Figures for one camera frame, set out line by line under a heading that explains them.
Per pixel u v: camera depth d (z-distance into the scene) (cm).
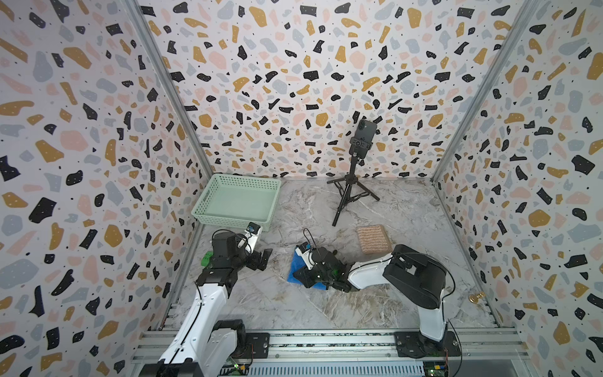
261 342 73
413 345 74
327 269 72
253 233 71
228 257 62
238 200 104
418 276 52
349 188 105
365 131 90
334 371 74
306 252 81
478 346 75
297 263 89
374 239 98
